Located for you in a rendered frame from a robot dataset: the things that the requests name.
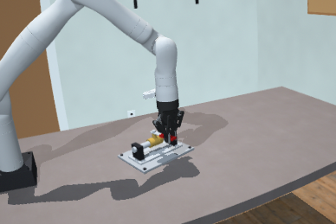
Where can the ball valve with red lever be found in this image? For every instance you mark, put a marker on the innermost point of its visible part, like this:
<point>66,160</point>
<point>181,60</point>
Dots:
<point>157,148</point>

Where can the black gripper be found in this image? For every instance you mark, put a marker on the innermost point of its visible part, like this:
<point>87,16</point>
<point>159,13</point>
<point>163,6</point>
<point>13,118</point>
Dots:
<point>169,117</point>

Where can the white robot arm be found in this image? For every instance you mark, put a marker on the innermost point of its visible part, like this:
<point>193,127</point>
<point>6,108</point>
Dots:
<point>38,35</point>

